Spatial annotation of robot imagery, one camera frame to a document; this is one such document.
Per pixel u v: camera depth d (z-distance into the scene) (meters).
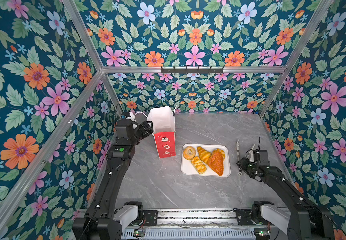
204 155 0.92
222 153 0.93
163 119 0.93
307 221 0.40
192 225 0.72
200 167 0.87
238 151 0.97
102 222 0.37
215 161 0.86
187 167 0.91
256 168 0.66
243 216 0.73
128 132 0.58
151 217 0.74
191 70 0.93
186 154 0.93
